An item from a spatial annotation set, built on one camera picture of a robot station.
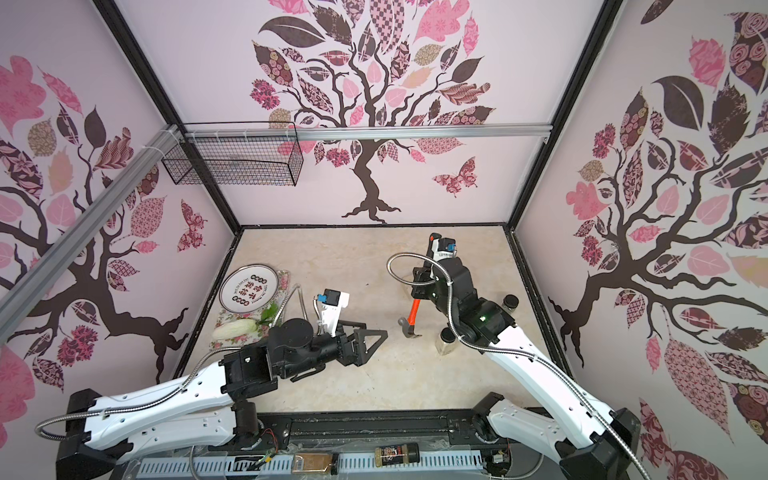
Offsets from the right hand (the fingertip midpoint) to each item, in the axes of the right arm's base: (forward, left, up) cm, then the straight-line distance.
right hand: (416, 267), depth 72 cm
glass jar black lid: (-11, -8, -19) cm, 24 cm away
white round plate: (+12, +56, -26) cm, 63 cm away
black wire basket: (+43, +56, +7) cm, 71 cm away
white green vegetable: (-3, +54, -24) cm, 60 cm away
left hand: (-17, +10, -3) cm, 20 cm away
